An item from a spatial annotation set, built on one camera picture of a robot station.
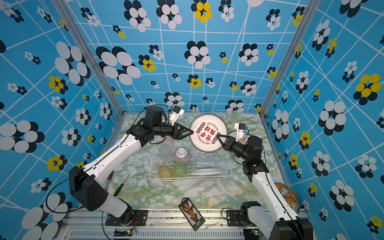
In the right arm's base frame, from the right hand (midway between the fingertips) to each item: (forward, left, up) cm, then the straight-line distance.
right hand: (218, 136), depth 74 cm
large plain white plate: (-13, +6, -13) cm, 19 cm away
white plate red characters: (+4, +6, +2) cm, 8 cm away
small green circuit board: (-38, +47, -27) cm, 66 cm away
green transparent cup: (-9, +21, -21) cm, 31 cm away
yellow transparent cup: (-9, +30, -23) cm, 39 cm away
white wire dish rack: (0, +32, -18) cm, 37 cm away
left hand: (+1, +14, +4) cm, 14 cm away
